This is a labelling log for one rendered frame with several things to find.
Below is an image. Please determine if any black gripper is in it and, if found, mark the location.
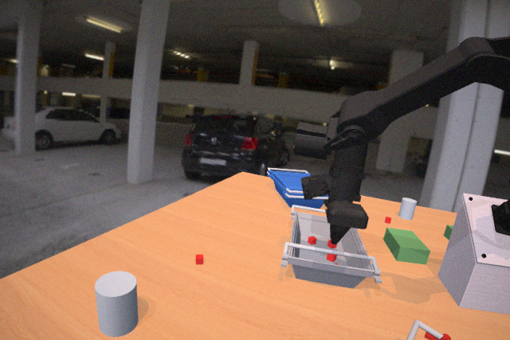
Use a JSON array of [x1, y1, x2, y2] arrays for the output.
[[324, 162, 369, 244]]

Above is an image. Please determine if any grey cylinder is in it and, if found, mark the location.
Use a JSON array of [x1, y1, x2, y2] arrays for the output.
[[95, 271, 139, 338], [398, 198, 417, 220]]

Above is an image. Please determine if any green rectangular block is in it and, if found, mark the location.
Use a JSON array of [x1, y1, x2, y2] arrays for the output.
[[444, 225, 453, 240], [383, 227, 431, 265]]

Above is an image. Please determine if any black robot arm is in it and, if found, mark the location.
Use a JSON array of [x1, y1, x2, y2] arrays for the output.
[[294, 36, 510, 236]]

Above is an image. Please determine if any blue plastic tray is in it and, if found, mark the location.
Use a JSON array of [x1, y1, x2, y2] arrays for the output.
[[267, 172, 329, 209]]

